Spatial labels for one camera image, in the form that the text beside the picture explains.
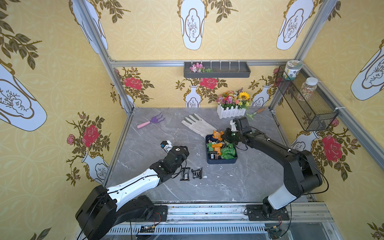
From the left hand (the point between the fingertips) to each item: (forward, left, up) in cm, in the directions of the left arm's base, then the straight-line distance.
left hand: (182, 147), depth 85 cm
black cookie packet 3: (-2, -18, -7) cm, 19 cm away
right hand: (+9, -25, 0) cm, 27 cm away
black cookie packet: (-11, -1, -11) cm, 16 cm away
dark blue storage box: (+13, -17, -10) cm, 24 cm away
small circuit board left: (-36, +17, -15) cm, 42 cm away
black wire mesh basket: (+38, -74, +10) cm, 84 cm away
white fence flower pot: (+34, -36, +1) cm, 49 cm away
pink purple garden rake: (+34, +23, -14) cm, 43 cm away
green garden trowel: (+34, -53, -12) cm, 64 cm away
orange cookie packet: (+8, -21, 0) cm, 23 cm away
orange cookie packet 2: (+3, -21, -8) cm, 23 cm away
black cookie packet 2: (-12, -9, -11) cm, 18 cm away
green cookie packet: (0, -28, -8) cm, 29 cm away
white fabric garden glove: (+25, -11, -12) cm, 30 cm away
